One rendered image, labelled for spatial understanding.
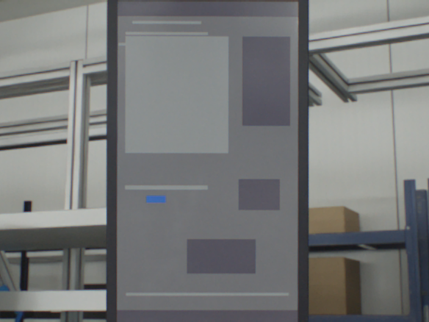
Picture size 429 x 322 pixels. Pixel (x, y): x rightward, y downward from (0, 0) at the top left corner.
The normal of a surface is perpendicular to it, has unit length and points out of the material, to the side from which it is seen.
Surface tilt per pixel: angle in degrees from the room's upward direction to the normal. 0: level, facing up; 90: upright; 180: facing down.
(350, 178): 90
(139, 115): 101
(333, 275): 90
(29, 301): 90
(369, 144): 90
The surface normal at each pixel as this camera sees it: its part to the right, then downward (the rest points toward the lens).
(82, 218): -0.41, -0.18
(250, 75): 0.01, 0.00
